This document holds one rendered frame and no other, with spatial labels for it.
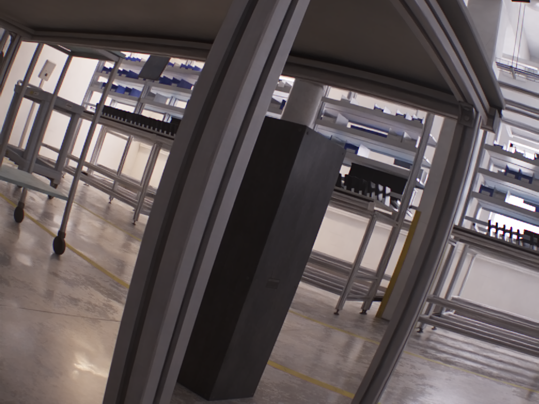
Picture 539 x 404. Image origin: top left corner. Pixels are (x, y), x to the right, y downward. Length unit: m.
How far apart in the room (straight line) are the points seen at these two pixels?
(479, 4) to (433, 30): 5.02
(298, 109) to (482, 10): 4.21
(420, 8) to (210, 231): 0.42
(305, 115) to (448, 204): 0.77
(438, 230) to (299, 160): 0.64
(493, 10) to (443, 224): 4.77
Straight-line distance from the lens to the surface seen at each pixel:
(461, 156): 1.12
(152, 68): 6.36
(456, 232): 4.35
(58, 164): 5.12
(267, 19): 0.47
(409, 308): 1.10
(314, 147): 1.68
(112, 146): 9.95
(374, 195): 5.26
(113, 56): 2.93
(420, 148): 5.25
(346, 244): 8.08
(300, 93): 1.77
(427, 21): 0.79
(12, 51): 2.35
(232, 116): 0.45
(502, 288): 7.44
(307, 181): 1.70
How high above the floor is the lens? 0.62
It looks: 3 degrees up
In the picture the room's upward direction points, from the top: 19 degrees clockwise
